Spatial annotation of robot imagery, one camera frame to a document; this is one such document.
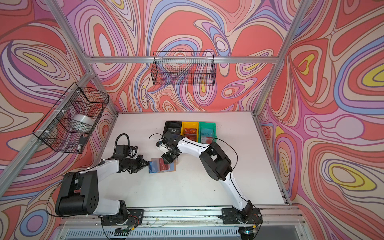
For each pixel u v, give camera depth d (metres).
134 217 0.73
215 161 0.57
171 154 0.80
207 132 1.04
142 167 0.82
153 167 0.89
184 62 0.88
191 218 0.74
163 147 0.84
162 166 0.91
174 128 1.07
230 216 0.74
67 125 0.74
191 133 1.06
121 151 0.74
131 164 0.77
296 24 0.74
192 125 1.06
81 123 0.70
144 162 0.88
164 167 0.90
